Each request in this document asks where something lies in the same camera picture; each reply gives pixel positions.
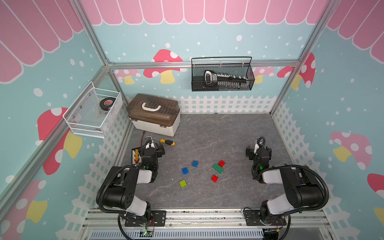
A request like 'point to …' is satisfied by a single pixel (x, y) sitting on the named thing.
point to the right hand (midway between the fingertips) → (257, 146)
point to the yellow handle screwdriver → (168, 142)
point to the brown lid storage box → (154, 114)
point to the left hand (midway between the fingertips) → (153, 145)
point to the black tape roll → (107, 102)
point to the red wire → (141, 140)
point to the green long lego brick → (218, 168)
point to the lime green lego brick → (183, 183)
